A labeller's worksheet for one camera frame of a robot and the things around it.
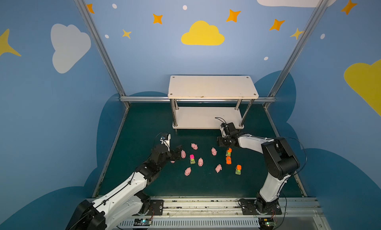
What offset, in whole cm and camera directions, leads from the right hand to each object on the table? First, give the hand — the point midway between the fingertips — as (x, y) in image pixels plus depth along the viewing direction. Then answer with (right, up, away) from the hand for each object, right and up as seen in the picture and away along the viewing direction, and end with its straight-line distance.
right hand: (221, 139), depth 99 cm
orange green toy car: (+7, -16, -13) cm, 22 cm away
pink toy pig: (-18, -4, -4) cm, 19 cm away
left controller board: (-44, -36, -29) cm, 64 cm away
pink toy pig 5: (-15, -12, -11) cm, 22 cm away
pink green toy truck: (-20, -10, -9) cm, 24 cm away
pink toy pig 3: (-32, -12, -10) cm, 36 cm away
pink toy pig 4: (-6, -7, -6) cm, 11 cm away
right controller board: (+17, -37, -28) cm, 49 cm away
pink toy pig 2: (-26, -8, -8) cm, 28 cm away
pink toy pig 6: (-23, -17, -14) cm, 31 cm away
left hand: (-29, -1, -17) cm, 33 cm away
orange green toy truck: (+3, -7, -7) cm, 10 cm away
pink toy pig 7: (-4, -15, -13) cm, 21 cm away
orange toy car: (+3, -12, -9) cm, 15 cm away
